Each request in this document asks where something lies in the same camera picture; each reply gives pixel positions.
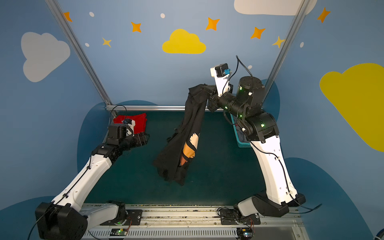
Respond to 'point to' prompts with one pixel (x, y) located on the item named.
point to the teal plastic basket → (242, 141)
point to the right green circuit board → (244, 233)
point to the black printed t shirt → (181, 147)
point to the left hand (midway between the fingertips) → (146, 135)
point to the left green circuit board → (118, 232)
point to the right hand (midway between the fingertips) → (206, 84)
